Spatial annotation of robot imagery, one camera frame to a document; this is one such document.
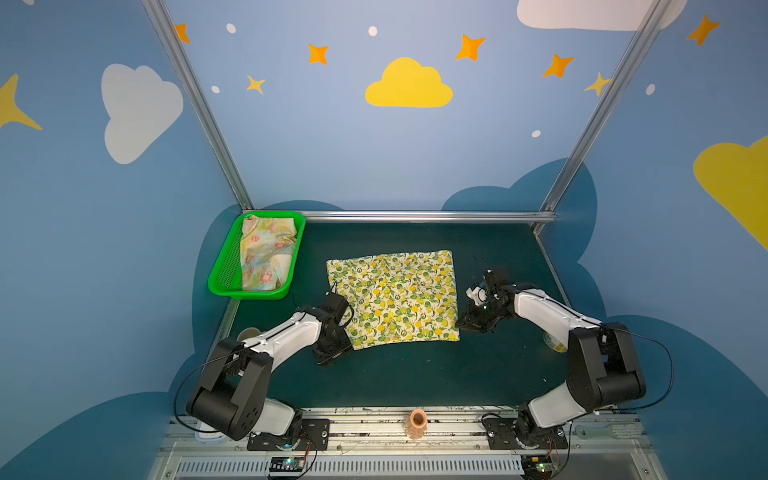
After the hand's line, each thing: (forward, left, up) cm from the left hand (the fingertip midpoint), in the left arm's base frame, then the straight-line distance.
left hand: (350, 355), depth 87 cm
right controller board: (-26, -48, -2) cm, 55 cm away
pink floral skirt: (+37, +34, +2) cm, 51 cm away
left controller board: (-26, +13, -1) cm, 29 cm away
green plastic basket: (+25, +45, +3) cm, 51 cm away
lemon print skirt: (+19, -14, +1) cm, 24 cm away
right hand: (+9, -34, +5) cm, 35 cm away
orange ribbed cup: (-20, -18, +12) cm, 29 cm away
